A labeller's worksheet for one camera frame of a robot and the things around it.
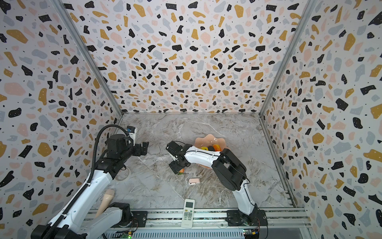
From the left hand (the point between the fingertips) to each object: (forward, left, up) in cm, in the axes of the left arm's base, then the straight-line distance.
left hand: (138, 139), depth 79 cm
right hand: (-6, -18, -18) cm, 26 cm away
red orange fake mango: (+5, -44, -18) cm, 48 cm away
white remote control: (-32, -26, -20) cm, 46 cm away
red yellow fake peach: (-11, -22, -19) cm, 31 cm away
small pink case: (-16, -28, -21) cm, 38 cm away
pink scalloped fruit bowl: (+12, -40, -19) cm, 46 cm away
